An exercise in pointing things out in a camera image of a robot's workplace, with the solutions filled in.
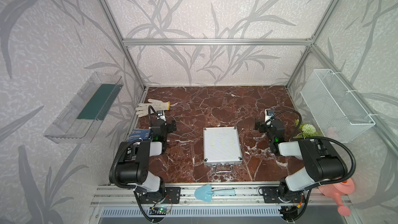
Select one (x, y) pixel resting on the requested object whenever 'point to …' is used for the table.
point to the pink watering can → (345, 186)
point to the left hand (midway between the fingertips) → (165, 119)
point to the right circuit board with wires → (289, 213)
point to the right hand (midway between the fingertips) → (264, 116)
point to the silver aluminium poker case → (221, 148)
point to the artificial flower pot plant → (308, 130)
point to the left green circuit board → (159, 210)
